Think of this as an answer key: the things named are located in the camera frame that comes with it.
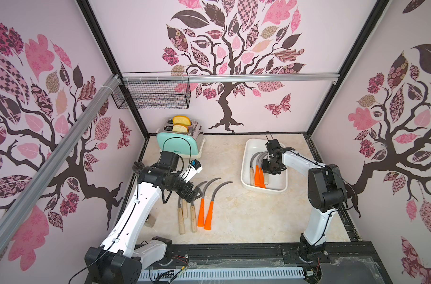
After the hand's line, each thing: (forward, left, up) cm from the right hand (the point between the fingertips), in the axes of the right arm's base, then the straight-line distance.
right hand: (264, 168), depth 98 cm
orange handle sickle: (-24, +35, -3) cm, 43 cm away
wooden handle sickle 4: (-6, +7, -2) cm, 10 cm away
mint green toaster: (+13, +44, +8) cm, 46 cm away
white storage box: (-9, -6, -1) cm, 11 cm away
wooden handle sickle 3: (-24, +39, -3) cm, 46 cm away
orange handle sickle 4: (-3, +4, -2) cm, 5 cm away
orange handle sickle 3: (-2, +2, -2) cm, 3 cm away
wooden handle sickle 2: (-21, +43, -3) cm, 48 cm away
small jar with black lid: (-28, +58, +1) cm, 64 cm away
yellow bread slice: (+24, +47, +17) cm, 56 cm away
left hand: (-21, +38, +15) cm, 45 cm away
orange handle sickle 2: (-28, +31, -3) cm, 42 cm away
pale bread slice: (+18, +47, +16) cm, 53 cm away
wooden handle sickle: (-26, +45, -2) cm, 52 cm away
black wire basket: (+54, +72, +14) cm, 91 cm away
